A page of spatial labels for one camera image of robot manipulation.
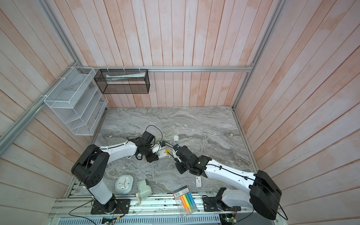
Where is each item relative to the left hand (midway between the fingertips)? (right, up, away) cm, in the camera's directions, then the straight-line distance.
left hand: (154, 156), depth 92 cm
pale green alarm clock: (-15, -12, -14) cm, 24 cm away
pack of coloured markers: (+20, -21, -19) cm, 34 cm away
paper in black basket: (-28, +53, -2) cm, 60 cm away
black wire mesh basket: (-26, +55, +13) cm, 62 cm away
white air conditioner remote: (+7, +3, 0) cm, 7 cm away
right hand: (+16, -1, -10) cm, 19 cm away
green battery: (+9, +13, +11) cm, 20 cm away
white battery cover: (+14, +11, +9) cm, 21 cm away
